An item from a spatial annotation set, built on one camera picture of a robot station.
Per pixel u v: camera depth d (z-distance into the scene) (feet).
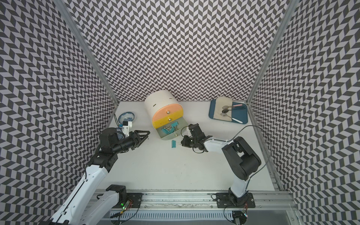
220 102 3.79
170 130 3.19
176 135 3.01
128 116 3.48
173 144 3.07
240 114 3.63
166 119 2.95
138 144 2.13
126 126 2.28
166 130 3.20
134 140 2.11
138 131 2.23
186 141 2.68
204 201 2.47
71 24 2.52
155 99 2.92
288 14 2.25
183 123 3.25
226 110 3.67
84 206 1.37
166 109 2.78
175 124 3.23
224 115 3.57
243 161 1.54
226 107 3.75
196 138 2.41
